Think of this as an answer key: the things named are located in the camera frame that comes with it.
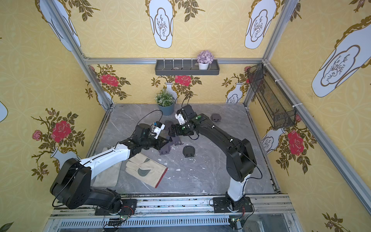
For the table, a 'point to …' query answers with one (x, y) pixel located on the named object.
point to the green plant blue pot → (165, 101)
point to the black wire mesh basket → (281, 114)
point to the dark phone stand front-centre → (189, 151)
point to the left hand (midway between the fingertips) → (169, 141)
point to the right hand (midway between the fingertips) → (174, 135)
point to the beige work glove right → (146, 169)
